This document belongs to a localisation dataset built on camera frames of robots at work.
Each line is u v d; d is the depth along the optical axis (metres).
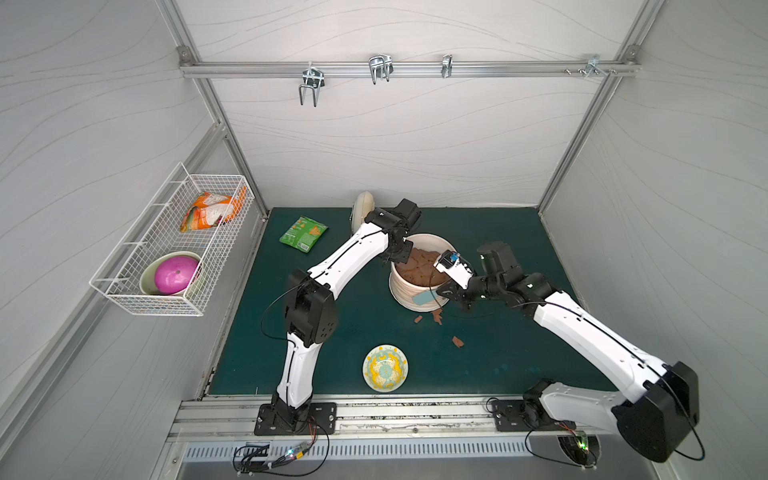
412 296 0.82
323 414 0.74
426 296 0.78
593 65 0.77
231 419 0.75
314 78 0.78
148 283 0.57
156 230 0.65
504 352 0.84
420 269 0.89
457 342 0.86
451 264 0.65
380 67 0.77
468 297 0.66
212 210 0.71
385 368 0.80
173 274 0.57
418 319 0.90
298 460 0.68
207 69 0.78
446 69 0.78
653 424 0.38
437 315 0.91
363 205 0.97
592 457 0.67
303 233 1.11
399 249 0.75
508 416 0.73
